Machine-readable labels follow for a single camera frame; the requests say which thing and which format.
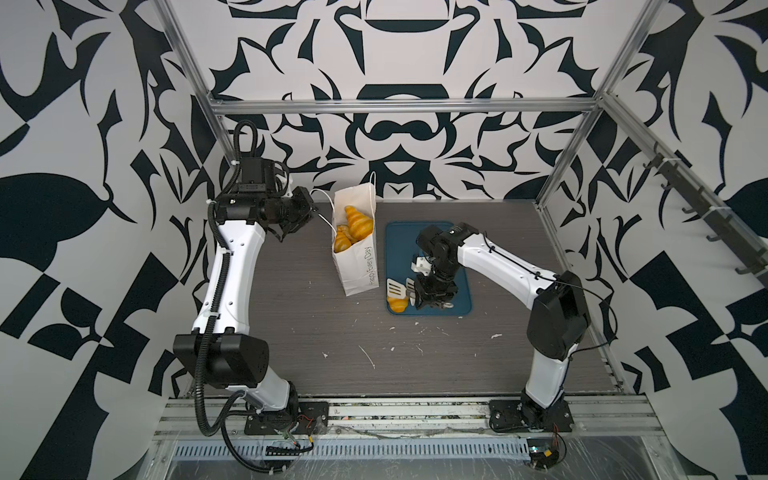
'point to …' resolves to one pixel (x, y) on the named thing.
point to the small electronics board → (543, 452)
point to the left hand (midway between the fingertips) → (320, 203)
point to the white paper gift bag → (356, 265)
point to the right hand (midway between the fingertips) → (422, 304)
